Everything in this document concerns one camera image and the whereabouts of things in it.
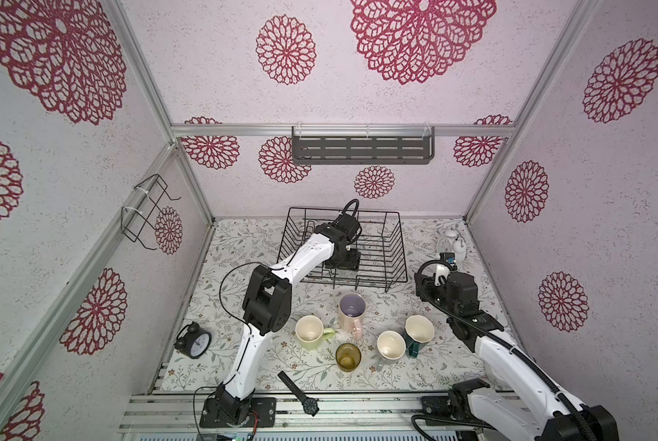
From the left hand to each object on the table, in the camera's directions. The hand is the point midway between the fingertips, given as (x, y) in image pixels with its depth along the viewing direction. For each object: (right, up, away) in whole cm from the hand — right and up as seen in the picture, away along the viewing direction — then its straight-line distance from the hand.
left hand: (347, 269), depth 95 cm
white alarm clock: (+38, +10, +4) cm, 39 cm away
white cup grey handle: (+12, -22, -13) cm, 28 cm away
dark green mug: (+22, -19, -9) cm, 30 cm away
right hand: (+23, +1, -12) cm, 26 cm away
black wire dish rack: (+15, +3, +11) cm, 19 cm away
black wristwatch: (-12, -35, -20) cm, 42 cm away
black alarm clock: (-46, -19, -15) cm, 52 cm away
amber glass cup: (-1, -26, -11) cm, 28 cm away
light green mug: (-12, -20, -6) cm, 24 cm away
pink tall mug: (+1, -11, -8) cm, 14 cm away
